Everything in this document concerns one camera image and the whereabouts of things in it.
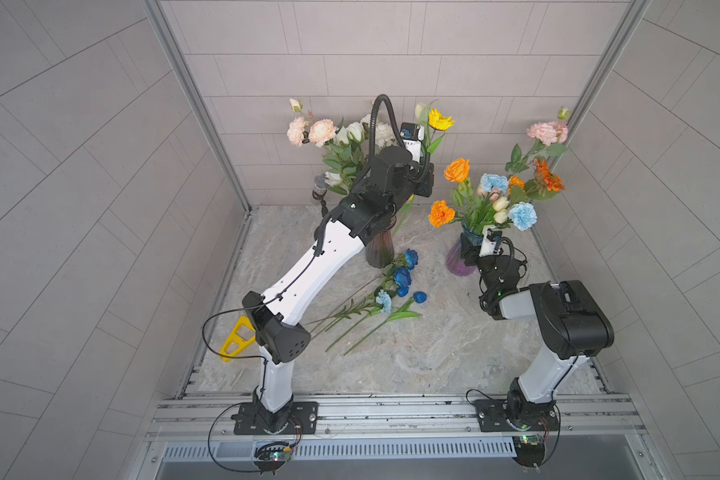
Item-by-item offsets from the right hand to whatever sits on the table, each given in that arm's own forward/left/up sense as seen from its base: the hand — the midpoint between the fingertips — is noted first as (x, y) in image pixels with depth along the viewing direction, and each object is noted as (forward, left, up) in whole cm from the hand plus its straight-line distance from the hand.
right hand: (471, 230), depth 91 cm
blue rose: (-10, +22, -8) cm, 26 cm away
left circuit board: (-52, +56, -12) cm, 77 cm away
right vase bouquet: (-3, -3, +15) cm, 16 cm away
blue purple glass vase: (-5, +5, -8) cm, 10 cm away
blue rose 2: (-3, +19, -10) cm, 21 cm away
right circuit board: (-54, -2, -15) cm, 56 cm away
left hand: (-3, +15, +30) cm, 34 cm away
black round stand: (+9, +45, +12) cm, 48 cm away
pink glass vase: (-2, +29, -5) cm, 29 cm away
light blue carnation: (-18, +29, -10) cm, 35 cm away
